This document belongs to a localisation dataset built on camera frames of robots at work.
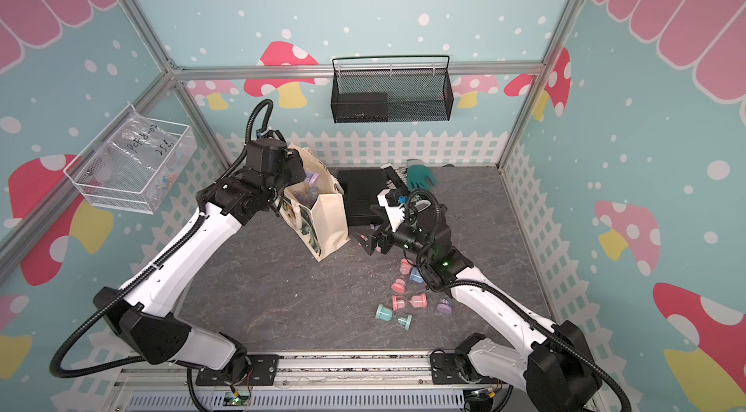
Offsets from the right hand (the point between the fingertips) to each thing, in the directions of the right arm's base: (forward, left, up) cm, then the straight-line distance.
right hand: (362, 218), depth 71 cm
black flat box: (+33, +3, -27) cm, 43 cm away
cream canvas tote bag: (+6, +14, -3) cm, 15 cm away
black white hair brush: (+40, -11, -27) cm, 49 cm away
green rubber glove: (+39, -20, -27) cm, 51 cm away
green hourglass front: (-14, -5, -26) cm, 30 cm away
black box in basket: (+36, +1, +8) cm, 37 cm away
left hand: (+13, +18, +5) cm, 23 cm away
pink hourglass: (-11, -9, -25) cm, 29 cm away
